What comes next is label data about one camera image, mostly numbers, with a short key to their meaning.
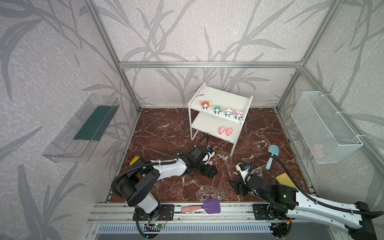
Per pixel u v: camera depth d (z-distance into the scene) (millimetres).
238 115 679
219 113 723
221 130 844
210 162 887
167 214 728
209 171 760
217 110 706
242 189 656
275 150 963
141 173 495
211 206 767
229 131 845
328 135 631
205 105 723
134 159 937
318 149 736
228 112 692
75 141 637
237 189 666
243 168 661
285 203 537
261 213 724
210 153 798
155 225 706
